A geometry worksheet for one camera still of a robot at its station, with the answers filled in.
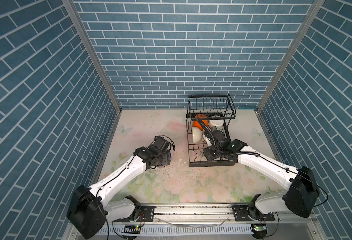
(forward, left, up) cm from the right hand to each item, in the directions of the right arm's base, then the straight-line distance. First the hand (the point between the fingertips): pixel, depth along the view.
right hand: (208, 152), depth 83 cm
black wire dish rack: (+45, -4, -5) cm, 46 cm away
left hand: (-6, +23, -1) cm, 23 cm away
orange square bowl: (+24, +7, -4) cm, 25 cm away
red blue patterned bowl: (-6, +24, -8) cm, 26 cm away
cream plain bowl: (+13, +6, -1) cm, 15 cm away
